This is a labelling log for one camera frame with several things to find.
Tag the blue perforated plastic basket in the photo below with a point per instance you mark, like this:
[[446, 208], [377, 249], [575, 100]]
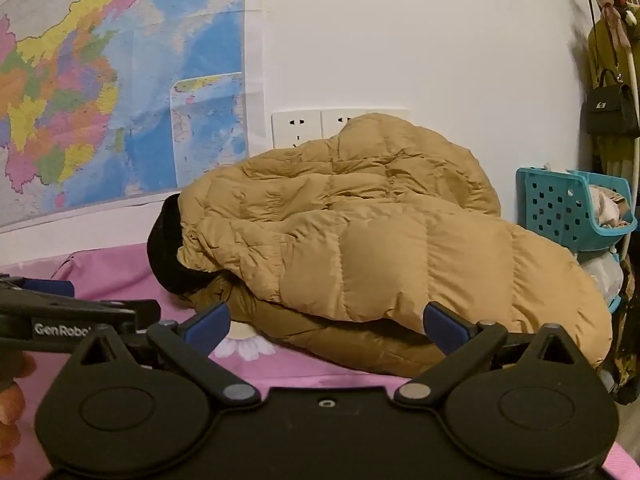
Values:
[[550, 210]]

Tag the black handbag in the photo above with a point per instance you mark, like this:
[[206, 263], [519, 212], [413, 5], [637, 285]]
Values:
[[612, 110]]

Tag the person's left hand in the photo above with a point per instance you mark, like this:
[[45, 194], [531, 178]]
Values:
[[10, 405]]

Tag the dark patterned cloth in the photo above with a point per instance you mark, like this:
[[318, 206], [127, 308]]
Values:
[[625, 350]]

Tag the pale crumpled cloth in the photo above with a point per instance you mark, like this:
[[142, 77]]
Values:
[[607, 207]]

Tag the pink bed sheet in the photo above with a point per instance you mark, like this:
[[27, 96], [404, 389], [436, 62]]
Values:
[[125, 280]]

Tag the hanging plush toy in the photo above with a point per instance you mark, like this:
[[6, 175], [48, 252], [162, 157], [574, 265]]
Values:
[[611, 15]]

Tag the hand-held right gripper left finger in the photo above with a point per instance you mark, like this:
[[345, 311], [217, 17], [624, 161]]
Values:
[[207, 325]]

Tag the colourful wall map poster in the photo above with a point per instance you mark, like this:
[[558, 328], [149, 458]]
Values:
[[150, 60]]

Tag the tan puffer jacket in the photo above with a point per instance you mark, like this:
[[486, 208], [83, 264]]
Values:
[[375, 240]]

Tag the yellow-green hanging coat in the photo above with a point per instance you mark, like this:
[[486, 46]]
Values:
[[615, 152]]

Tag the white plastic bag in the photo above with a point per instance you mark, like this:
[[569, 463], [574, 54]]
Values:
[[602, 275]]

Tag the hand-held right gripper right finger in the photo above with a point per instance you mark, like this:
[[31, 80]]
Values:
[[445, 327]]

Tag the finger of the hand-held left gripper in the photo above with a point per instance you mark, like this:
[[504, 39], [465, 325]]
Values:
[[57, 288]]

